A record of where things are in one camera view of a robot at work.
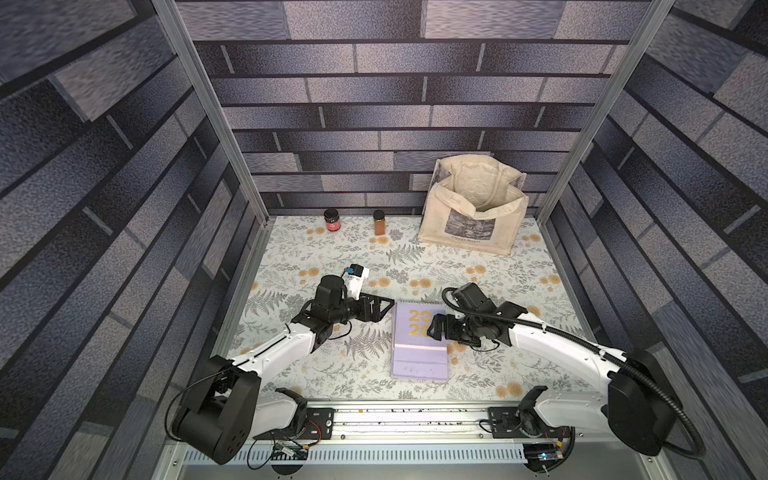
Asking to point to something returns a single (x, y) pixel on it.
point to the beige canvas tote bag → (474, 203)
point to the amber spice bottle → (379, 222)
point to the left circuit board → (289, 451)
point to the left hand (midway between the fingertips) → (385, 299)
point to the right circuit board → (545, 457)
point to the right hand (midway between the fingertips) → (438, 332)
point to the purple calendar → (415, 354)
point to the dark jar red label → (333, 222)
